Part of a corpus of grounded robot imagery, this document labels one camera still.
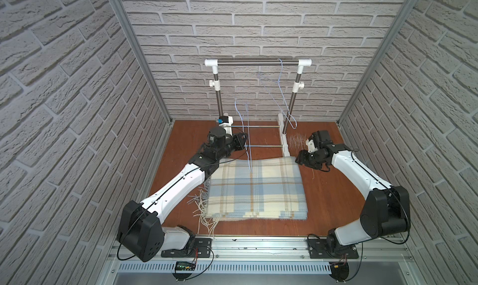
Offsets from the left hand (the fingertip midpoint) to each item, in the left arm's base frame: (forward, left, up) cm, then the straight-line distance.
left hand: (247, 129), depth 76 cm
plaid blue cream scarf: (-15, -5, -27) cm, 31 cm away
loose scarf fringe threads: (+17, -32, -29) cm, 47 cm away
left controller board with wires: (-46, +24, -33) cm, 61 cm away
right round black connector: (-47, -35, -28) cm, 65 cm away
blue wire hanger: (+37, -22, -9) cm, 44 cm away
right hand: (-4, -24, -18) cm, 31 cm away
